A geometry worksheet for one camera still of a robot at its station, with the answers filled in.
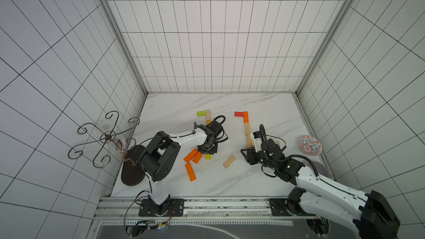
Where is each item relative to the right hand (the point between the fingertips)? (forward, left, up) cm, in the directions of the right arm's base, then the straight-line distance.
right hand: (243, 146), depth 82 cm
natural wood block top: (+26, +21, -9) cm, 34 cm away
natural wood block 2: (-8, -10, +20) cm, 24 cm away
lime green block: (+27, +25, -8) cm, 38 cm away
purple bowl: (-7, -39, -8) cm, 41 cm away
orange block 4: (-11, +26, -9) cm, 30 cm away
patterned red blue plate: (+8, -39, -10) cm, 41 cm away
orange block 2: (-3, +28, -9) cm, 30 cm away
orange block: (+26, -4, -10) cm, 28 cm away
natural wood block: (+17, -5, -10) cm, 21 cm away
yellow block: (-2, +18, -10) cm, 21 cm away
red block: (+27, 0, -9) cm, 29 cm away
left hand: (-1, +19, -9) cm, 21 cm away
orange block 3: (-4, +24, -9) cm, 26 cm away
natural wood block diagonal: (-4, +7, -11) cm, 13 cm away
